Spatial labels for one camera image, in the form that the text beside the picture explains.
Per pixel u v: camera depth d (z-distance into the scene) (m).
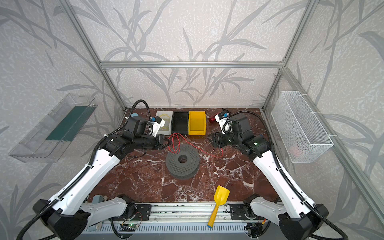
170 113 1.09
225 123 0.60
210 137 0.62
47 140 0.63
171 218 0.74
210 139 0.64
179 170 0.84
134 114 1.16
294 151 0.74
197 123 1.11
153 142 0.61
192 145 0.99
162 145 0.61
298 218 0.37
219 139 0.60
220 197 0.78
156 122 0.64
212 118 1.11
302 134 0.61
